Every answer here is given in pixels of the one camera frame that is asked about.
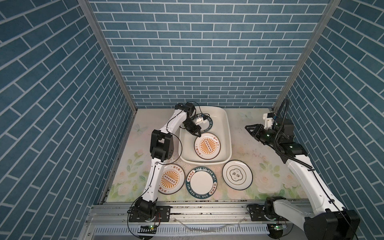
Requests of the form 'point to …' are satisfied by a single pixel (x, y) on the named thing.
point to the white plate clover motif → (237, 175)
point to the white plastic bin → (221, 127)
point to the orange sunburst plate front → (172, 179)
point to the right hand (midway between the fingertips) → (245, 125)
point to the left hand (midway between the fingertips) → (199, 134)
